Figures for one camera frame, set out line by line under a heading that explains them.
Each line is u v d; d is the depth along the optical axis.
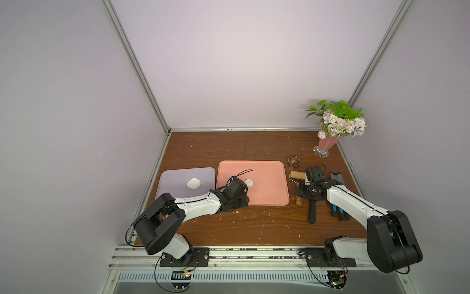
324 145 0.99
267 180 0.96
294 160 1.03
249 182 0.92
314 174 0.70
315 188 0.64
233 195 0.68
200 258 0.73
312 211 0.85
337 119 0.85
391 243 0.41
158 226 0.44
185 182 0.95
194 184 0.95
